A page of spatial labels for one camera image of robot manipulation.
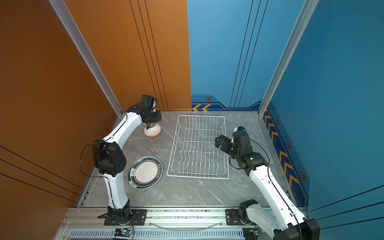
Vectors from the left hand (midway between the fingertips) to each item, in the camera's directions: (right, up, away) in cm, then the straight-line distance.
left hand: (159, 115), depth 94 cm
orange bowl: (-6, -14, +7) cm, 17 cm away
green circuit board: (-12, -58, -23) cm, 63 cm away
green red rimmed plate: (-7, -34, -8) cm, 35 cm away
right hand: (+36, -15, -16) cm, 42 cm away
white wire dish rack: (+22, -23, -5) cm, 32 cm away
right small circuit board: (+50, -58, -23) cm, 80 cm away
